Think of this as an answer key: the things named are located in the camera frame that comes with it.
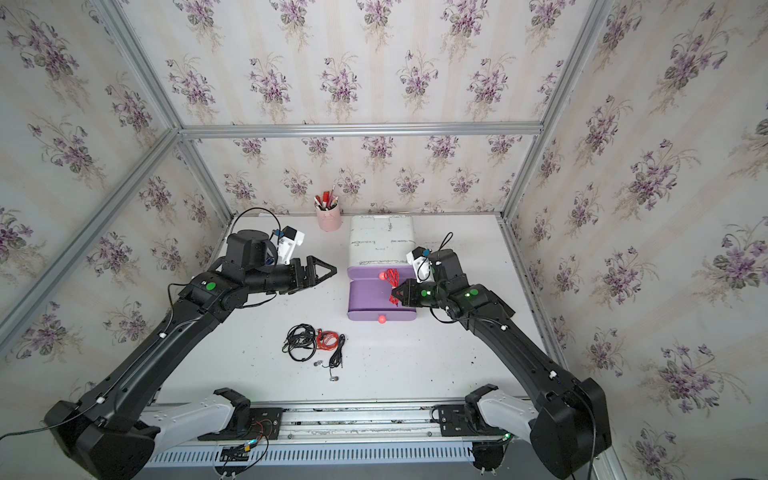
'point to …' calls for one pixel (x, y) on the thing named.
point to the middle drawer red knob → (382, 319)
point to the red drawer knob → (382, 276)
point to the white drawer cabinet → (380, 240)
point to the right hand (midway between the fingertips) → (397, 292)
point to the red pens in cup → (326, 201)
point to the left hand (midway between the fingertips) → (330, 276)
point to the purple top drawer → (405, 272)
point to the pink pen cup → (329, 220)
